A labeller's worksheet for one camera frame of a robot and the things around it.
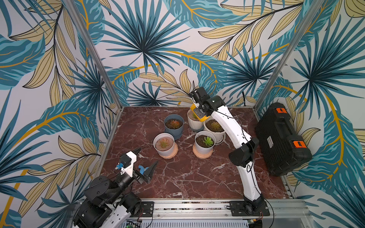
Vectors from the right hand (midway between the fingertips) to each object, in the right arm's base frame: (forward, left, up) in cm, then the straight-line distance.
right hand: (204, 107), depth 86 cm
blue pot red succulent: (-2, +19, -14) cm, 24 cm away
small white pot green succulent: (-15, 0, -15) cm, 21 cm away
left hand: (-35, +28, +6) cm, 45 cm away
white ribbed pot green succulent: (0, +5, -13) cm, 14 cm away
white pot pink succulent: (-18, +24, -14) cm, 33 cm away
